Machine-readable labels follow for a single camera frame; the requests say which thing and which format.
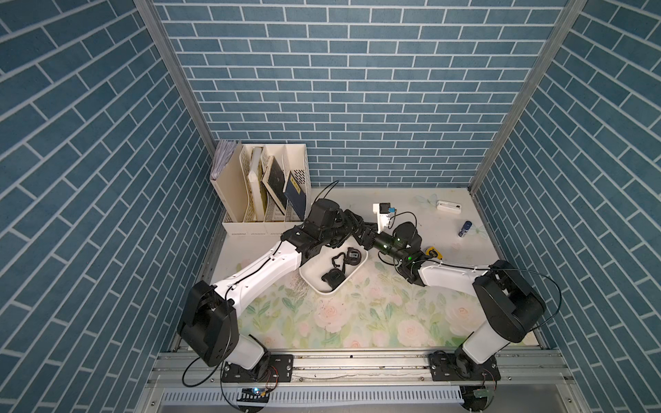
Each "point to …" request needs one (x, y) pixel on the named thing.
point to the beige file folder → (231, 184)
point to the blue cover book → (296, 196)
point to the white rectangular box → (448, 206)
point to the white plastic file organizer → (293, 157)
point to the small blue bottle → (466, 228)
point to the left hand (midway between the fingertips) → (367, 225)
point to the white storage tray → (325, 259)
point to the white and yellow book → (258, 179)
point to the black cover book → (274, 181)
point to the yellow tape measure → (434, 252)
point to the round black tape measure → (353, 256)
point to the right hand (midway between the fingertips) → (353, 226)
